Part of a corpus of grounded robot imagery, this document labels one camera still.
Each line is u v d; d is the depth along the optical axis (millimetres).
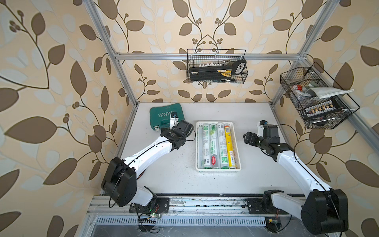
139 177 847
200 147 906
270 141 641
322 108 668
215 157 826
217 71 819
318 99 697
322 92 637
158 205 737
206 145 887
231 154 845
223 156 826
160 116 1060
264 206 684
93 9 723
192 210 737
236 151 864
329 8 709
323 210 392
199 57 912
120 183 417
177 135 632
